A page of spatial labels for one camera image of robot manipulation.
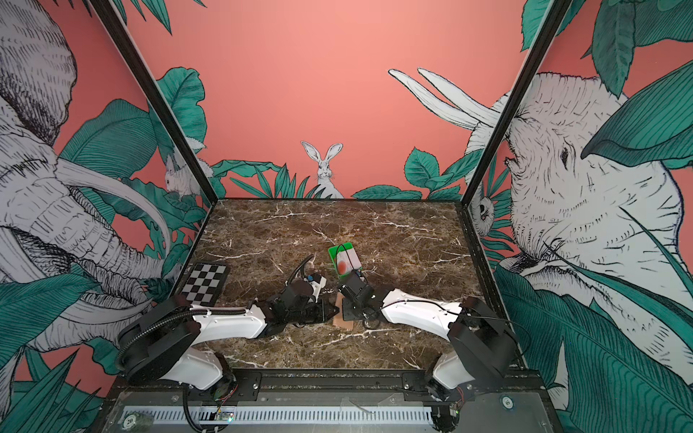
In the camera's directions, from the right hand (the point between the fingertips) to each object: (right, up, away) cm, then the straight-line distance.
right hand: (347, 306), depth 85 cm
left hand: (-1, 0, -2) cm, 3 cm away
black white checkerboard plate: (-49, +6, +6) cm, 50 cm away
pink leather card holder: (-2, -4, -4) cm, 6 cm away
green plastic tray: (-6, +16, +14) cm, 22 cm away
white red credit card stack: (0, +13, +11) cm, 17 cm away
